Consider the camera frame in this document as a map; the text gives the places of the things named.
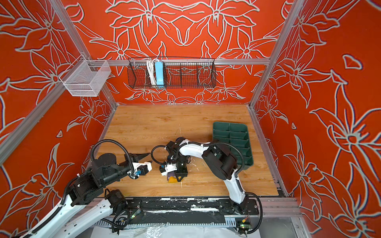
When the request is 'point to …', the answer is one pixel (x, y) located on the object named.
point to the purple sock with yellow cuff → (171, 177)
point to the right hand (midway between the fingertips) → (177, 178)
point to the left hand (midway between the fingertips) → (148, 153)
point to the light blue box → (159, 73)
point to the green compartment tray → (236, 134)
